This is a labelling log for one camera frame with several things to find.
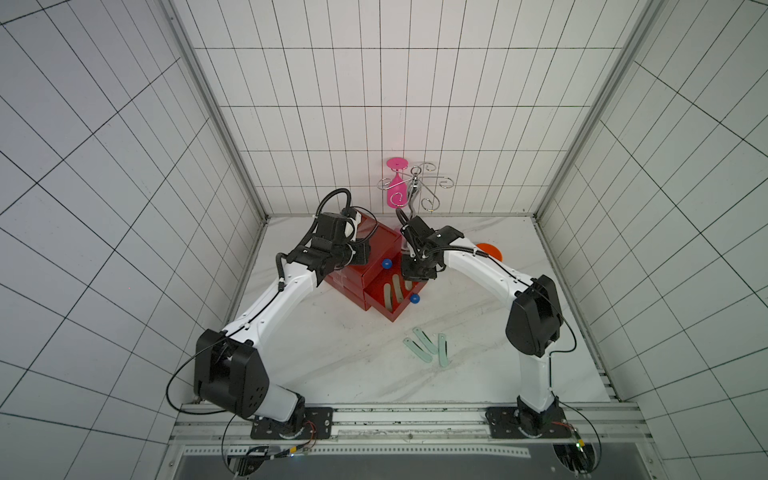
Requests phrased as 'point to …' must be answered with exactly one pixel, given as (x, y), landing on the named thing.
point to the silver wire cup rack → (414, 182)
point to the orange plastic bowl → (490, 250)
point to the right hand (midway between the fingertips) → (406, 269)
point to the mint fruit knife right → (442, 350)
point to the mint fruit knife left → (420, 352)
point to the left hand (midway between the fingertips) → (366, 255)
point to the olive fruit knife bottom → (408, 284)
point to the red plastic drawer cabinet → (381, 283)
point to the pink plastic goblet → (397, 189)
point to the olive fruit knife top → (388, 297)
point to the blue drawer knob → (415, 298)
